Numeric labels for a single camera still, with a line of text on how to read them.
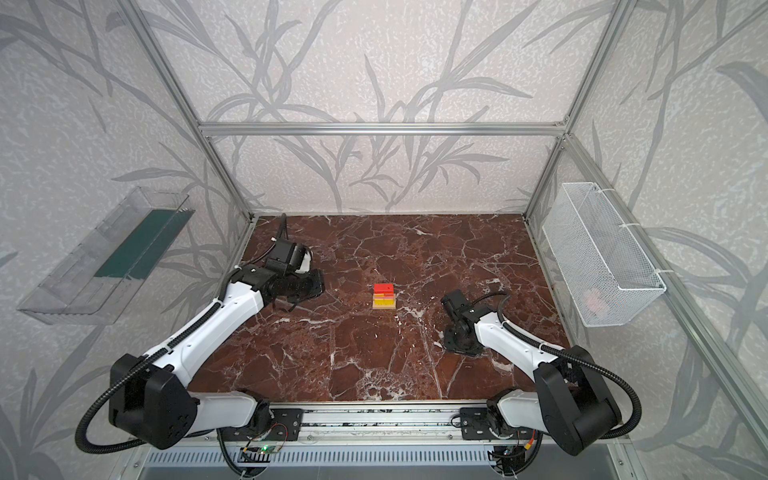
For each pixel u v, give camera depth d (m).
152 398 0.39
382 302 0.94
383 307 0.94
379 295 0.91
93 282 0.64
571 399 0.41
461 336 0.63
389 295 0.92
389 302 0.94
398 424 0.75
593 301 0.74
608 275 0.61
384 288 0.99
